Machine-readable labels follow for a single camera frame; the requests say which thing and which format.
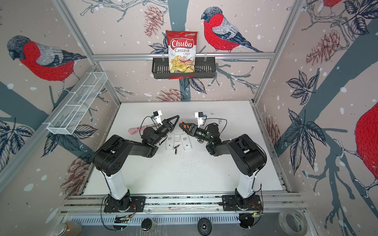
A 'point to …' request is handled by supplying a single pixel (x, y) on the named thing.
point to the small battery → (176, 146)
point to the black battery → (175, 152)
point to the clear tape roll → (293, 222)
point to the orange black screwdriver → (187, 128)
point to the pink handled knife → (134, 131)
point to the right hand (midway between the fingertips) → (178, 130)
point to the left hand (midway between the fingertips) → (179, 117)
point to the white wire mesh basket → (67, 118)
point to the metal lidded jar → (70, 228)
